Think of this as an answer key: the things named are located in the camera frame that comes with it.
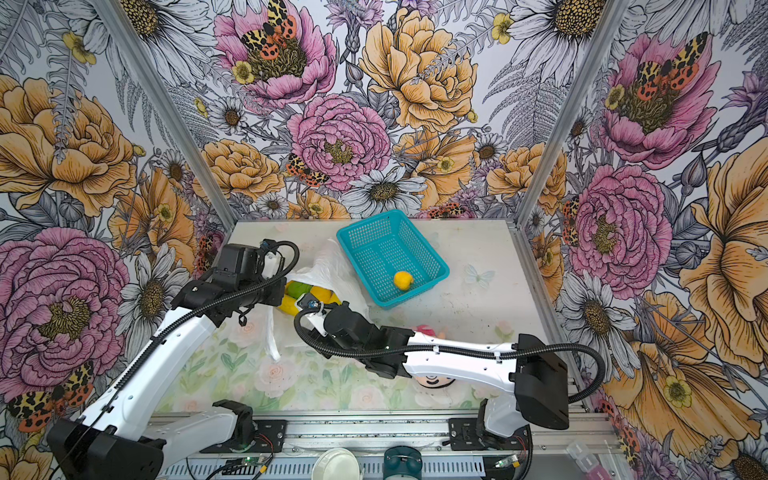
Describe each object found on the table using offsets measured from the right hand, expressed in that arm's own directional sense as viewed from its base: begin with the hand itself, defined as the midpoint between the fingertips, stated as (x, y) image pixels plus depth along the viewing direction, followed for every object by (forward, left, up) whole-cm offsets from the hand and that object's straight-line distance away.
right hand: (315, 326), depth 71 cm
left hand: (+10, +11, -1) cm, 14 cm away
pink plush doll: (-9, -28, -15) cm, 33 cm away
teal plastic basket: (+44, -17, -21) cm, 52 cm away
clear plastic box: (-24, -61, -20) cm, 68 cm away
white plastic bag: (+16, -1, +1) cm, 16 cm away
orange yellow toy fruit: (+24, -22, -17) cm, 36 cm away
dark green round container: (-25, -19, -13) cm, 35 cm away
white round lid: (-24, -4, -22) cm, 33 cm away
